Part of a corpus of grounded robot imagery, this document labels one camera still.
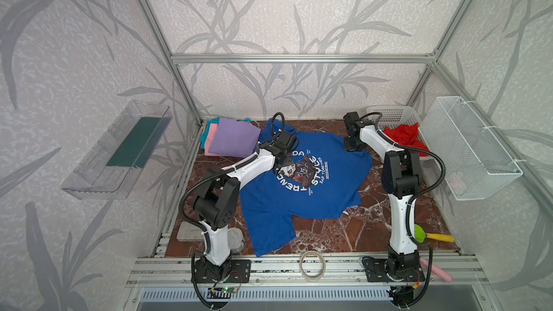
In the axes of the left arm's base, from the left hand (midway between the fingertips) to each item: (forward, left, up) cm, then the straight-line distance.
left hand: (288, 153), depth 94 cm
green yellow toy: (-32, -51, -8) cm, 60 cm away
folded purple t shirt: (+12, +26, -4) cm, 29 cm away
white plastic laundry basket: (+28, -63, -4) cm, 69 cm away
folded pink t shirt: (+18, +40, -8) cm, 45 cm away
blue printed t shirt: (-9, -18, -11) cm, 23 cm away
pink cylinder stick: (-44, -52, -6) cm, 69 cm away
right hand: (+11, -33, -4) cm, 35 cm away
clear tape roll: (-46, -10, -8) cm, 48 cm away
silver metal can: (-34, +19, -4) cm, 39 cm away
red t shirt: (+16, -61, -6) cm, 63 cm away
